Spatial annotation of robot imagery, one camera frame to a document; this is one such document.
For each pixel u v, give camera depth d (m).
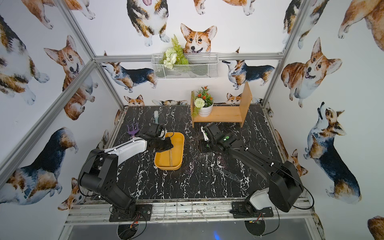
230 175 0.86
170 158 0.88
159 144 0.78
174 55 0.78
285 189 0.41
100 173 0.46
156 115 1.16
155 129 0.75
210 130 0.63
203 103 0.93
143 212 0.73
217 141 0.62
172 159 0.88
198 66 0.92
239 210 0.73
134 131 1.07
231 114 1.08
